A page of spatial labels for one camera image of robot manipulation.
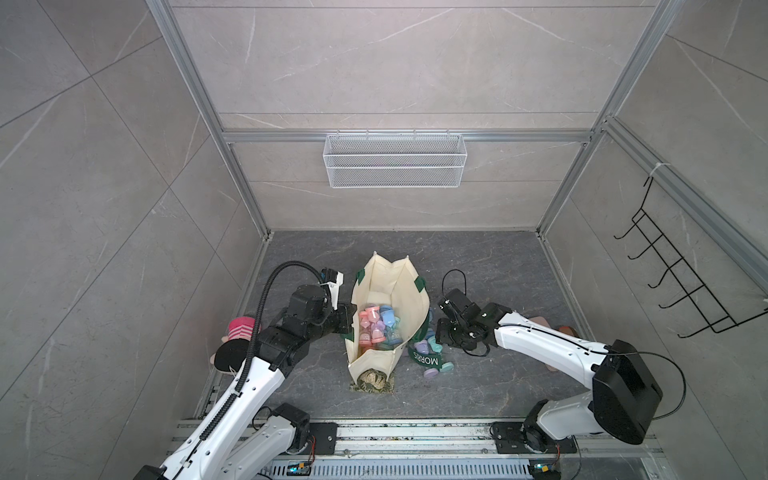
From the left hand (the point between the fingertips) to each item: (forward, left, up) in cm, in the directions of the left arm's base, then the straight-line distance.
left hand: (359, 303), depth 74 cm
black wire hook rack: (-12, -73, +11) cm, 75 cm away
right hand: (-3, -23, -15) cm, 28 cm away
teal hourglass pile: (-4, -21, -19) cm, 28 cm away
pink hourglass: (-2, 0, -15) cm, 15 cm away
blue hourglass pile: (+3, -7, -12) cm, 15 cm away
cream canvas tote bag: (+14, -11, -14) cm, 23 cm away
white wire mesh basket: (+52, -10, +8) cm, 53 cm away
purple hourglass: (+1, -4, -14) cm, 15 cm away
